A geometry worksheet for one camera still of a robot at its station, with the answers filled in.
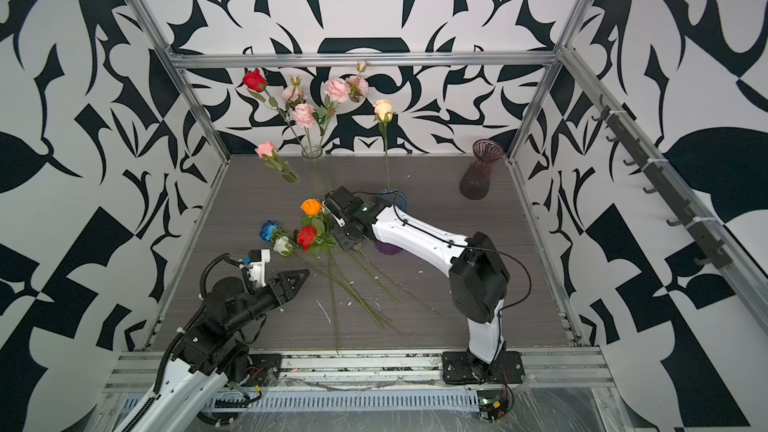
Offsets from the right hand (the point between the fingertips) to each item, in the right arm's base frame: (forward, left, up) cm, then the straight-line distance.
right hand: (347, 231), depth 84 cm
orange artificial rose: (+13, +12, -11) cm, 21 cm away
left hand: (-12, +9, +1) cm, 15 cm away
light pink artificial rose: (+21, +24, +11) cm, 34 cm away
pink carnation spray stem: (+33, +16, +20) cm, 42 cm away
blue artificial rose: (+6, +26, -8) cm, 28 cm away
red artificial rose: (+2, +13, -8) cm, 15 cm away
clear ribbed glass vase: (+23, +13, -4) cm, 27 cm away
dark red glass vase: (+22, -41, -6) cm, 47 cm away
